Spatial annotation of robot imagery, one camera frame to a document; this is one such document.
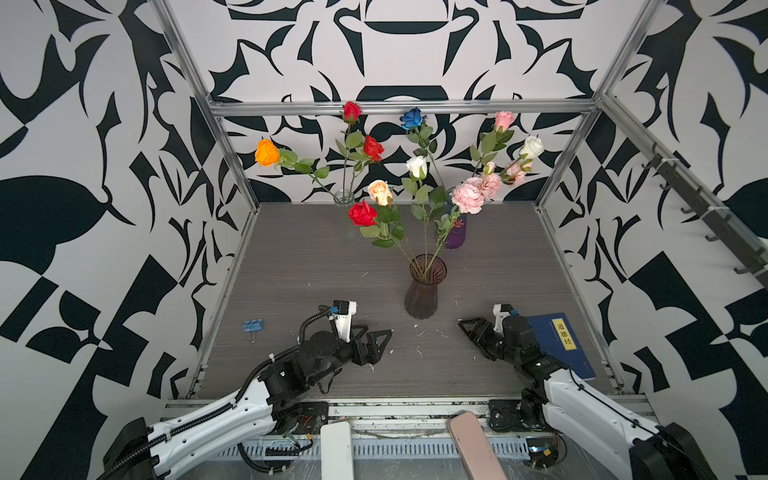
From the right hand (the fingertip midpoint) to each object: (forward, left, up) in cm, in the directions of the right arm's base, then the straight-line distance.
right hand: (464, 326), depth 85 cm
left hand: (-4, +23, +12) cm, 26 cm away
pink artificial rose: (+43, -10, +31) cm, 54 cm away
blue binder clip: (+1, +60, -1) cm, 60 cm away
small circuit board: (-28, -14, -5) cm, 32 cm away
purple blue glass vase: (+23, 0, +11) cm, 26 cm away
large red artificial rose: (+43, +25, +29) cm, 57 cm away
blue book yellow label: (-3, -27, -4) cm, 28 cm away
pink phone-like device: (-29, +2, -1) cm, 29 cm away
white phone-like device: (-29, +34, -2) cm, 44 cm away
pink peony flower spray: (+32, -14, +28) cm, 45 cm away
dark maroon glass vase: (+10, +11, +13) cm, 20 cm away
